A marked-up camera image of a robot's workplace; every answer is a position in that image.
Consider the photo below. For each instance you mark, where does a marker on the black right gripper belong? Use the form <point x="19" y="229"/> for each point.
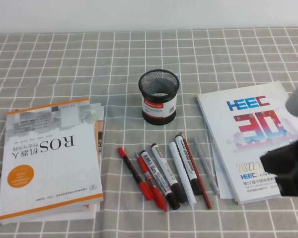
<point x="283" y="162"/>

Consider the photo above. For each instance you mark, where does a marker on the dark red pencil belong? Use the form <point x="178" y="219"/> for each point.
<point x="205" y="196"/>

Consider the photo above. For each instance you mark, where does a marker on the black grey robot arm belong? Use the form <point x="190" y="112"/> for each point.
<point x="292" y="108"/>

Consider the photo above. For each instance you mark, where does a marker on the grey translucent pen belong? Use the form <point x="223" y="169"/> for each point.
<point x="206" y="168"/>

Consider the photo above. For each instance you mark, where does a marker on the red marker pen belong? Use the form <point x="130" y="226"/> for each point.
<point x="159" y="201"/>

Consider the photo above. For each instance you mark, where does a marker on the black red slim pen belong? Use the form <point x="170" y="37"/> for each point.
<point x="141" y="184"/>

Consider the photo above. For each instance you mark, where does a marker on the black mesh pen holder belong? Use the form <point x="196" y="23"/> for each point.
<point x="159" y="89"/>

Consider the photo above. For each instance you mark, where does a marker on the HEEC show catalogue book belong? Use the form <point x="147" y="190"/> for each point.
<point x="244" y="124"/>

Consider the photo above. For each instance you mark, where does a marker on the white booklet under catalogue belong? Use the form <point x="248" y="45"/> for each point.
<point x="219" y="181"/>

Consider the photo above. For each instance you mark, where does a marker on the white marker grey lettering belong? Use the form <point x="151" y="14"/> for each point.
<point x="188" y="165"/>

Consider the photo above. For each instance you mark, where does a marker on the plain white marker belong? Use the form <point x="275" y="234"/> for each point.
<point x="182" y="173"/>

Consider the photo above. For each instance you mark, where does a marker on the white marker black cap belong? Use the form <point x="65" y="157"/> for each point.
<point x="174" y="185"/>

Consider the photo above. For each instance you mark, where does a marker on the white marker barcode label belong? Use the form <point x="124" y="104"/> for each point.
<point x="168" y="194"/>

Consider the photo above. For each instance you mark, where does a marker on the white orange ROS book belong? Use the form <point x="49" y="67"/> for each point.
<point x="50" y="163"/>

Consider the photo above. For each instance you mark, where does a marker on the grey checkered tablecloth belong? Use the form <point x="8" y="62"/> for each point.
<point x="40" y="69"/>

